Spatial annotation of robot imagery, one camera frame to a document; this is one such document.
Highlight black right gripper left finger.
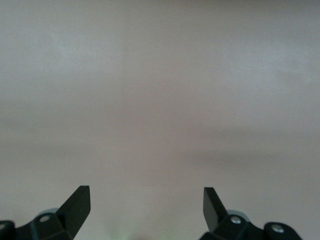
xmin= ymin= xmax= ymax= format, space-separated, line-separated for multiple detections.
xmin=0 ymin=185 xmax=91 ymax=240

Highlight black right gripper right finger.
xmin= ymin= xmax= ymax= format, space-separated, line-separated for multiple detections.
xmin=203 ymin=186 xmax=304 ymax=240

